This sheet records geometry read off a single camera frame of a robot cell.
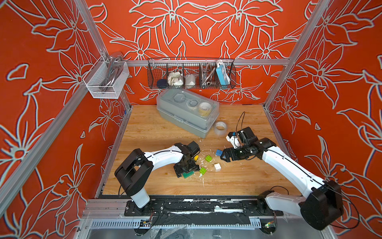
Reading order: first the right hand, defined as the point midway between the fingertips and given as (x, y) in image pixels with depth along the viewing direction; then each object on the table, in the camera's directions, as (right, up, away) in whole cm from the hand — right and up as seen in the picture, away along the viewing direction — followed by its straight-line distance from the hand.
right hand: (224, 156), depth 79 cm
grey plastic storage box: (-17, +24, +12) cm, 32 cm away
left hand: (-18, -11, +6) cm, 22 cm away
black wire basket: (-18, +51, +18) cm, 57 cm away
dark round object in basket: (-37, +43, +14) cm, 58 cm away
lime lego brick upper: (-7, -4, +11) cm, 13 cm away
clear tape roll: (+3, +13, +26) cm, 29 cm away
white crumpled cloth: (-28, +46, +14) cm, 55 cm away
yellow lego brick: (-15, -4, +9) cm, 18 cm away
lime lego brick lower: (-11, -10, +5) cm, 16 cm away
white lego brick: (-3, -8, +5) cm, 10 cm away
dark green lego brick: (-21, -12, +5) cm, 24 cm away
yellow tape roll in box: (-9, +26, +16) cm, 32 cm away
